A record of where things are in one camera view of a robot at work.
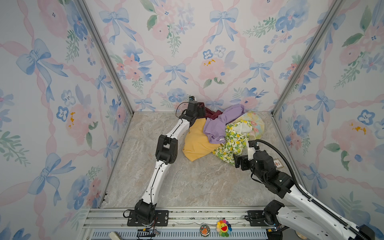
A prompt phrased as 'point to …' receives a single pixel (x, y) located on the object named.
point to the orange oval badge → (204, 230)
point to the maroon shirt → (210, 113)
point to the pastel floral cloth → (257, 121)
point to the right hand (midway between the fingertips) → (241, 152)
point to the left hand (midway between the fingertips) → (202, 107)
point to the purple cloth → (215, 129)
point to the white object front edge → (113, 236)
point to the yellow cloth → (197, 143)
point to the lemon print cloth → (237, 134)
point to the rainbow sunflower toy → (223, 228)
